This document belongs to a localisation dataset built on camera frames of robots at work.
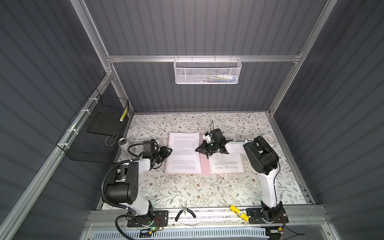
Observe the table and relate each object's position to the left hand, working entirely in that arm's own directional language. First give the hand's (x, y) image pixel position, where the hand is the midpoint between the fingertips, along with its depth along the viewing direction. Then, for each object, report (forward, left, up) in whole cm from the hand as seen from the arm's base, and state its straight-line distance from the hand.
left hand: (170, 151), depth 95 cm
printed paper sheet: (-5, -9, -2) cm, 10 cm away
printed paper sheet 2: (-9, -37, -4) cm, 38 cm away
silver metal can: (+1, +27, +10) cm, 29 cm away
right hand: (0, -17, -1) cm, 17 cm away
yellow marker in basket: (+8, +24, +24) cm, 35 cm away
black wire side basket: (-3, +34, +24) cm, 42 cm away
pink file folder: (-9, -21, -2) cm, 23 cm away
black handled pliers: (-33, -9, -4) cm, 34 cm away
